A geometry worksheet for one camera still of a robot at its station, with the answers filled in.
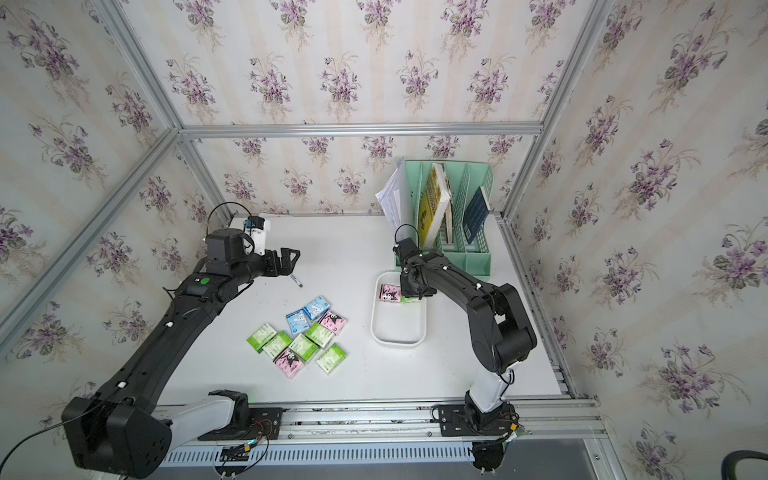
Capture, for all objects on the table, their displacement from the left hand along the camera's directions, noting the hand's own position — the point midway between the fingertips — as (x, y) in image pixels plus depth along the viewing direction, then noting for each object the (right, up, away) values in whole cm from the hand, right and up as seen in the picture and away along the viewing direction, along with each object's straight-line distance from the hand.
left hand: (287, 253), depth 78 cm
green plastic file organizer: (+53, +25, +23) cm, 63 cm away
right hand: (+36, -12, +14) cm, 41 cm away
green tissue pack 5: (+3, -27, +5) cm, 28 cm away
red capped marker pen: (-4, -11, +23) cm, 25 cm away
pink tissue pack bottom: (0, -30, +2) cm, 31 cm away
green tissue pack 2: (+7, -25, +8) cm, 27 cm away
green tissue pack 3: (-10, -24, +8) cm, 27 cm away
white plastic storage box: (+29, -22, +11) cm, 38 cm away
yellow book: (+42, +15, +15) cm, 47 cm away
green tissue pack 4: (-5, -27, +6) cm, 28 cm away
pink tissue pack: (+10, -21, +10) cm, 26 cm away
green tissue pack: (+32, -15, +15) cm, 38 cm away
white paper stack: (+29, +16, +11) cm, 35 cm away
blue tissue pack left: (-1, -21, +10) cm, 24 cm away
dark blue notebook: (+59, +13, +27) cm, 66 cm away
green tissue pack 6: (+11, -30, +4) cm, 32 cm away
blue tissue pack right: (+5, -18, +13) cm, 22 cm away
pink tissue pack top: (+28, -14, +16) cm, 35 cm away
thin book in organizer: (+48, +10, +24) cm, 55 cm away
